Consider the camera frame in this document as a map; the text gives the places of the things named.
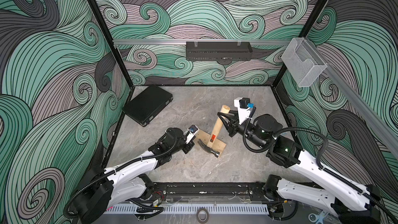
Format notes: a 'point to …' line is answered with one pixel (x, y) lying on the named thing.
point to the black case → (146, 105)
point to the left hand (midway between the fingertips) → (193, 134)
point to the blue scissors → (317, 219)
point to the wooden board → (218, 146)
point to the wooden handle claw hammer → (217, 124)
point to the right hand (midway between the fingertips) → (219, 113)
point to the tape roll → (197, 213)
